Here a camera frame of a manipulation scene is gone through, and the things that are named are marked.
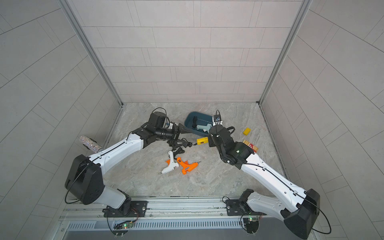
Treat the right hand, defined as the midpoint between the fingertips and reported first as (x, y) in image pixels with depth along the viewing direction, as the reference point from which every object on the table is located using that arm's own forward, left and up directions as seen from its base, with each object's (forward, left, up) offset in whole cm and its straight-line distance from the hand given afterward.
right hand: (212, 131), depth 75 cm
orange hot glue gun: (-10, +15, -19) cm, 26 cm away
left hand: (-2, +11, 0) cm, 11 cm away
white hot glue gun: (-8, +23, -19) cm, 31 cm away
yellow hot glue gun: (-4, +6, -2) cm, 7 cm away
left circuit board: (-36, +43, -19) cm, 59 cm away
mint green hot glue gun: (+16, +2, -19) cm, 25 cm away
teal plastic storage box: (+24, +10, -19) cm, 32 cm away
